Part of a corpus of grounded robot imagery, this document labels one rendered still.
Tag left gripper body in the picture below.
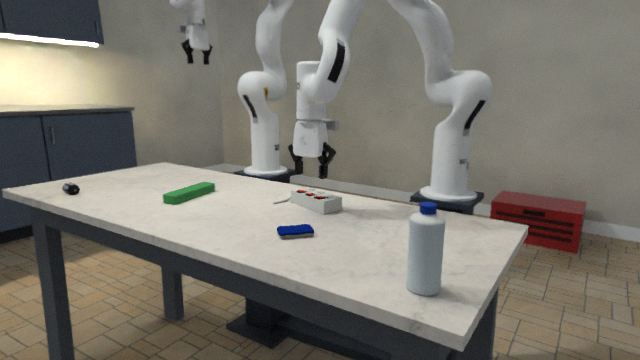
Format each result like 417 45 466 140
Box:
293 120 328 158

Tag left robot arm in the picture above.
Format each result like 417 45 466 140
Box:
296 0 493 202

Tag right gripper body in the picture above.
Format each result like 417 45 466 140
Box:
186 25 209 51

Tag white power strip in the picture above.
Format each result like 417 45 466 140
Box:
273 187 342 214

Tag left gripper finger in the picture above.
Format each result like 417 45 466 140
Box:
318 142 336 179
288 143 303 175

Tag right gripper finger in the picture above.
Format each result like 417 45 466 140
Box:
181 39 194 64
201 45 213 65

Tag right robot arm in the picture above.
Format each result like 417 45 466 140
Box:
170 0 294 176

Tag white bottle with blue cap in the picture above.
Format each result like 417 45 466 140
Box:
406 202 446 296

